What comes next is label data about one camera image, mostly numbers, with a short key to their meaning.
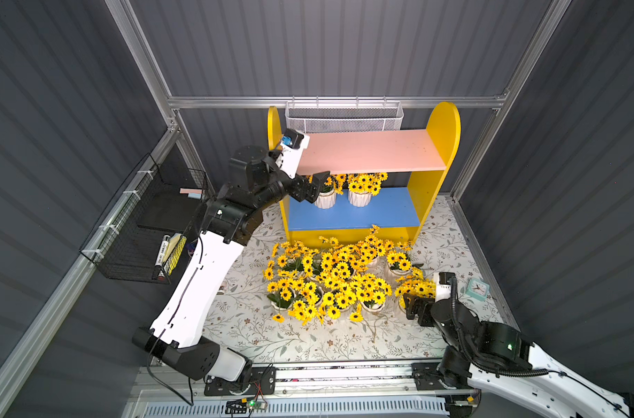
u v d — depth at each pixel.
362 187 0.89
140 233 0.72
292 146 0.48
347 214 0.98
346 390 0.73
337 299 0.74
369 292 0.77
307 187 0.54
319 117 0.91
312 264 0.81
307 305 0.75
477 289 0.89
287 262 0.91
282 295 0.77
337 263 0.81
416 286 0.75
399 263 0.80
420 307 0.64
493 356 0.49
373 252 0.86
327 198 0.94
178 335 0.39
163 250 0.69
